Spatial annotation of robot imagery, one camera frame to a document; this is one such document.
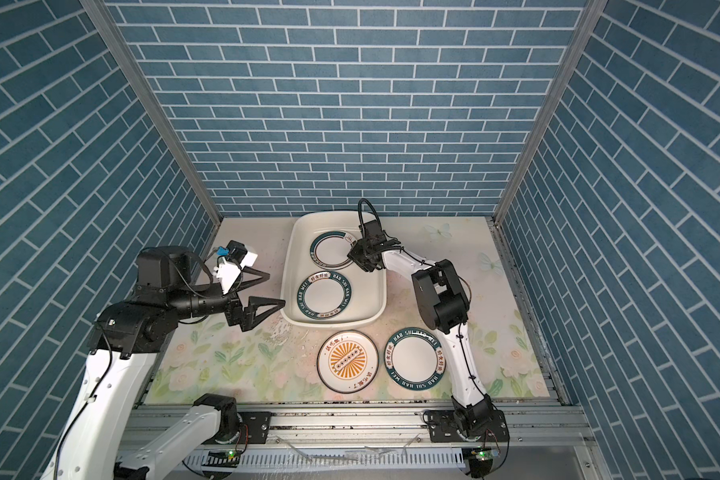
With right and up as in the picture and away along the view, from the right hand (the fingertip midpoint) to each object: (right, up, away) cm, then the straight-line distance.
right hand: (346, 253), depth 103 cm
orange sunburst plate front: (+2, -31, -19) cm, 36 cm away
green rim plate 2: (-7, -14, -6) cm, 16 cm away
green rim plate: (-7, +1, +5) cm, 9 cm away
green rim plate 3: (+22, -31, -16) cm, 41 cm away
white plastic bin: (+8, -12, -5) cm, 15 cm away
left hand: (-11, -6, -42) cm, 44 cm away
